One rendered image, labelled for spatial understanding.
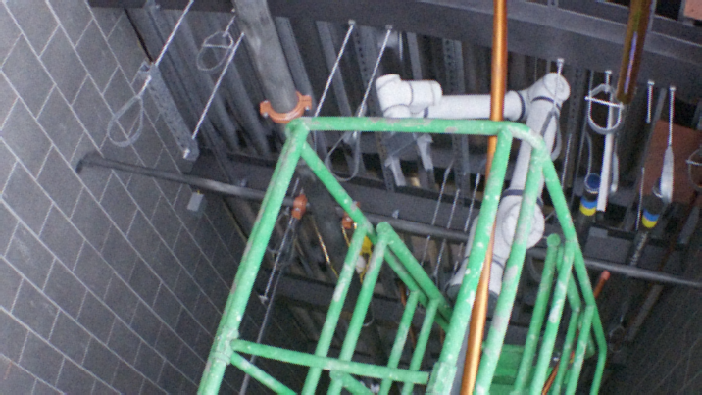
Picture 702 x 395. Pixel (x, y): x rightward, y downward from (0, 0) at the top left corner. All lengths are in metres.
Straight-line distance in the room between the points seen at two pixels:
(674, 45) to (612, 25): 0.27
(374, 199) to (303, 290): 2.00
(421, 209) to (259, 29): 2.56
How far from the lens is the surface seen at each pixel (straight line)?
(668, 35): 3.04
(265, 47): 2.26
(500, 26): 1.90
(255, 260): 1.87
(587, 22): 3.00
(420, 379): 1.58
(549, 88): 2.99
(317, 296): 6.44
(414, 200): 4.61
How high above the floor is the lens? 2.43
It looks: 24 degrees up
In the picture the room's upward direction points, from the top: 18 degrees clockwise
